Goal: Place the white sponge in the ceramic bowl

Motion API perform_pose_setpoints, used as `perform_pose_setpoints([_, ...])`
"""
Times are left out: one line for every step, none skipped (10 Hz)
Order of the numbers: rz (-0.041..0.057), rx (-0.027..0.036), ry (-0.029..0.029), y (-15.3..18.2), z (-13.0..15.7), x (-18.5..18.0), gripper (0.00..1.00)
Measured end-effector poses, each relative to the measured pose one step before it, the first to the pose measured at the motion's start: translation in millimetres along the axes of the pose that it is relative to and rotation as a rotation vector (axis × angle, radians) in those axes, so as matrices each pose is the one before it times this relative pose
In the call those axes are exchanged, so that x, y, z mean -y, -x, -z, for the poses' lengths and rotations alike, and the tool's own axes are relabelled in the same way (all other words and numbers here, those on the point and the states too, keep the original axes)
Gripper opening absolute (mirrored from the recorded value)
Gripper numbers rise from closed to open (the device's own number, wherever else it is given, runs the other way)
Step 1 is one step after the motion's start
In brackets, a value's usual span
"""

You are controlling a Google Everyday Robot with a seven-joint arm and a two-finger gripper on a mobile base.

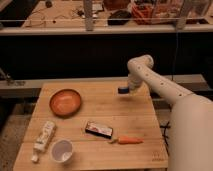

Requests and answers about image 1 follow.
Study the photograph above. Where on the grey metal post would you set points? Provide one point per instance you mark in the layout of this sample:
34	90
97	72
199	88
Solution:
88	14

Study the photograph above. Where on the metal clamp at left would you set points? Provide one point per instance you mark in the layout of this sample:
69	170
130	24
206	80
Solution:
9	80

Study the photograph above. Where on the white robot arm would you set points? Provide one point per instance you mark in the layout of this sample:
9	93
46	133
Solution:
191	132

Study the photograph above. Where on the black snack bar package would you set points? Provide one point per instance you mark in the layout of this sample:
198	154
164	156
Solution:
99	129

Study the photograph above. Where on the white tube package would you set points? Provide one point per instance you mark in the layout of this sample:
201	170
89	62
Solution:
43	140

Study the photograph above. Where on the orange ceramic bowl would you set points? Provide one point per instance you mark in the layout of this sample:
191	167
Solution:
65	102

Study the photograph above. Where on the black object on bench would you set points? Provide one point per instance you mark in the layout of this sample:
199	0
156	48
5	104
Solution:
119	17

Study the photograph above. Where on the blue black gripper tip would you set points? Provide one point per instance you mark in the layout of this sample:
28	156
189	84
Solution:
123	90

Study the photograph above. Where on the white plastic cup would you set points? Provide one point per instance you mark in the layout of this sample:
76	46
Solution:
62	151

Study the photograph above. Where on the orange carrot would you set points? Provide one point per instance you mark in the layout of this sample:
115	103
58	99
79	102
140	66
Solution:
126	140

